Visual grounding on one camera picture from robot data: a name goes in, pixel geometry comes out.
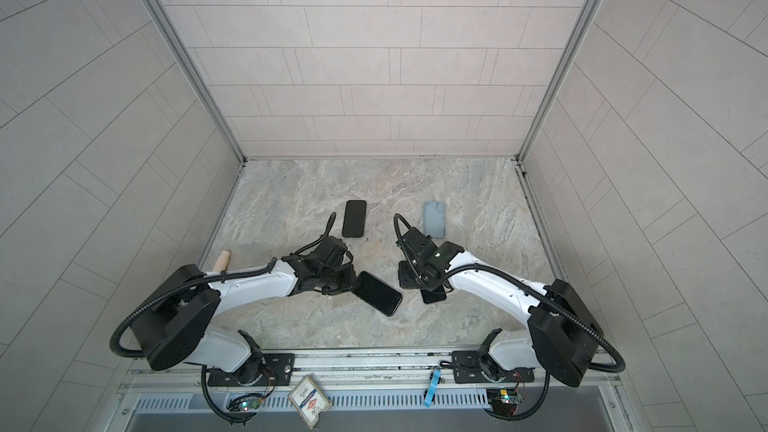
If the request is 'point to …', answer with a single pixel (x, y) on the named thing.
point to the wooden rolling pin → (222, 261)
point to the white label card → (309, 401)
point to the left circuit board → (250, 403)
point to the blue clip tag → (432, 388)
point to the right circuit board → (503, 400)
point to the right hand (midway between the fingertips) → (401, 284)
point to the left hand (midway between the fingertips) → (369, 282)
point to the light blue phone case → (434, 219)
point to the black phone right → (437, 294)
